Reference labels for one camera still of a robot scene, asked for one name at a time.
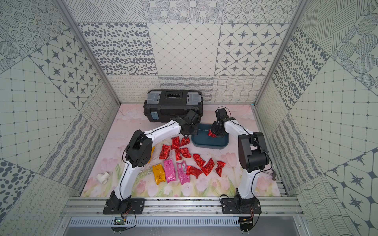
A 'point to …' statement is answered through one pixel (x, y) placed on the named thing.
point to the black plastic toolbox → (161, 105)
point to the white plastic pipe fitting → (103, 178)
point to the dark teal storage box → (203, 139)
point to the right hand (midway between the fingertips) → (214, 132)
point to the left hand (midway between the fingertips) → (196, 128)
